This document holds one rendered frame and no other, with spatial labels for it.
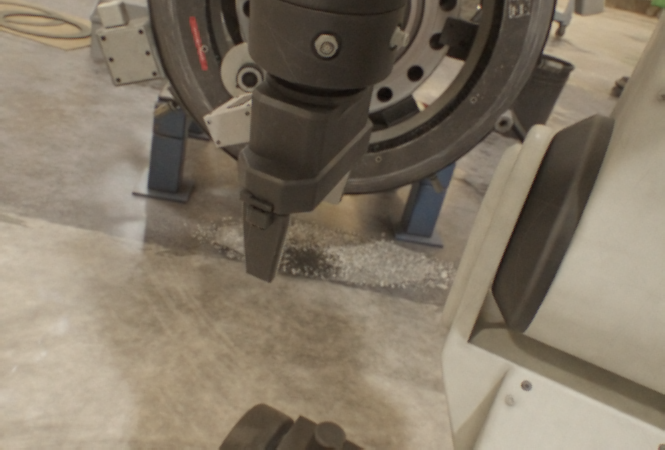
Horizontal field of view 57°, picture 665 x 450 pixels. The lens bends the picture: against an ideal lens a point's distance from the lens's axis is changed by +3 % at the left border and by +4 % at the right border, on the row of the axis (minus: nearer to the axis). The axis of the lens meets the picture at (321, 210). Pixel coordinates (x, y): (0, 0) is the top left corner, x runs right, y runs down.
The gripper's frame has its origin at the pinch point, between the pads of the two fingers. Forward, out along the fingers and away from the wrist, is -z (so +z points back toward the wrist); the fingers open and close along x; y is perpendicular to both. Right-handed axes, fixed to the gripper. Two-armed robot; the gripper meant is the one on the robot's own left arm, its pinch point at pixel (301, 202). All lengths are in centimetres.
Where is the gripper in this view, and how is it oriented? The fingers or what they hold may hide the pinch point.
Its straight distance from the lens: 42.9
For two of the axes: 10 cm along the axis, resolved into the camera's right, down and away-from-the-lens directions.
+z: 1.3, -7.9, -6.0
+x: 4.4, -4.9, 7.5
